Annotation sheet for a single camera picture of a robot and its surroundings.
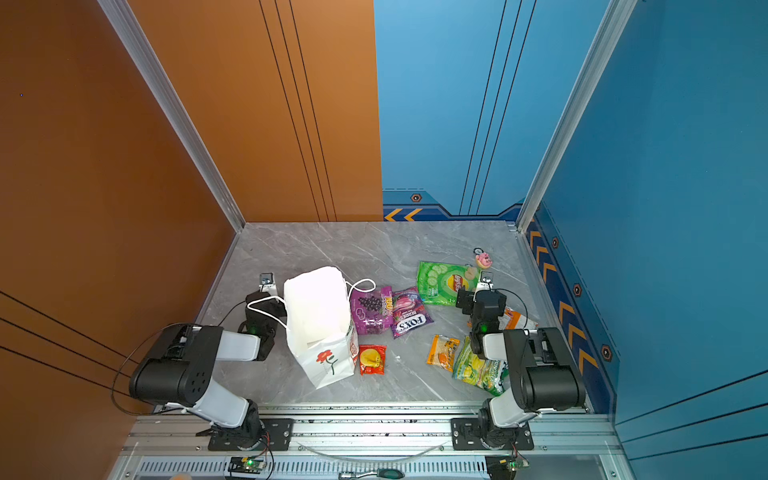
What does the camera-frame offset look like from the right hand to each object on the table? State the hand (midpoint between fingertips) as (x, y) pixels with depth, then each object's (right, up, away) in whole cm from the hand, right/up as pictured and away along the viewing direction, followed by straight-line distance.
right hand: (478, 288), depth 94 cm
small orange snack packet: (-13, -17, -9) cm, 23 cm away
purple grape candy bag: (-33, -6, -5) cm, 34 cm away
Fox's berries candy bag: (-22, -7, -2) cm, 23 cm away
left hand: (-64, 0, 0) cm, 64 cm away
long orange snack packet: (+9, -9, -5) cm, 13 cm away
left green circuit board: (-62, -39, -23) cm, 77 cm away
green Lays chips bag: (-11, +1, +8) cm, 14 cm away
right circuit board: (-1, -39, -24) cm, 46 cm away
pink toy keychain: (+5, +9, +11) cm, 15 cm away
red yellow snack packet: (-33, -19, -10) cm, 39 cm away
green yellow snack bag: (-1, -22, -13) cm, 26 cm away
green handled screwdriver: (-28, -39, -27) cm, 55 cm away
